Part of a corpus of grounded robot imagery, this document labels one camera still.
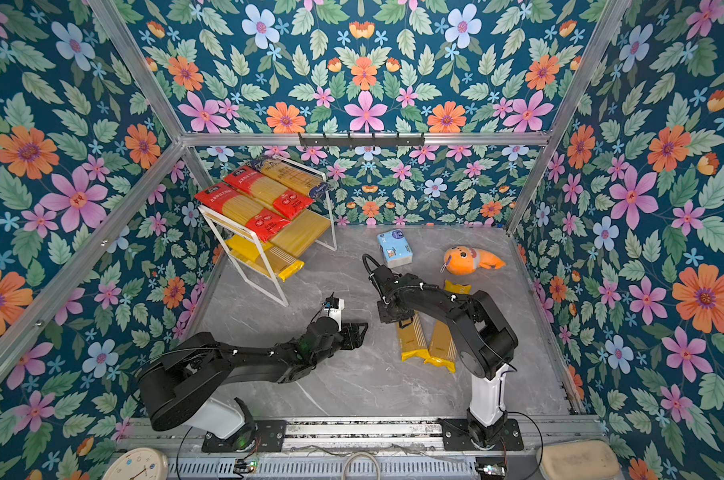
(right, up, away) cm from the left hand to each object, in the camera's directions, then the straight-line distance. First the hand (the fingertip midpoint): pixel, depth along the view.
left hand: (366, 322), depth 85 cm
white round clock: (-52, -29, -17) cm, 62 cm away
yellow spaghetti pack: (+14, -6, +3) cm, 15 cm away
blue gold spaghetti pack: (-19, +41, -1) cm, 45 cm away
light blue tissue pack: (+9, +22, +22) cm, 32 cm away
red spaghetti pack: (-25, +28, -12) cm, 39 cm away
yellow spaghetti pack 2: (+22, -8, +2) cm, 23 cm away
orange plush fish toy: (+32, +18, +14) cm, 39 cm away
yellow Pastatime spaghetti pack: (-37, +21, +6) cm, 43 cm away
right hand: (+8, +1, +9) cm, 12 cm away
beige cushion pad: (+50, -28, -18) cm, 59 cm away
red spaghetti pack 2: (-21, +34, -7) cm, 40 cm away
